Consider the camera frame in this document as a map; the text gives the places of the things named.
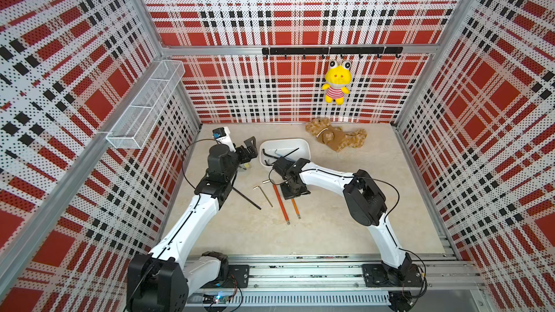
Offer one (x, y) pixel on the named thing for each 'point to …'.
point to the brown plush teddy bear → (334, 137)
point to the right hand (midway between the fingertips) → (293, 194)
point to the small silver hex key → (258, 186)
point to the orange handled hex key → (295, 208)
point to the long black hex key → (245, 197)
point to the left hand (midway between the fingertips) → (248, 141)
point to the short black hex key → (268, 155)
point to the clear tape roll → (247, 165)
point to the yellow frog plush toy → (338, 76)
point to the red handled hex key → (281, 204)
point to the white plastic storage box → (271, 149)
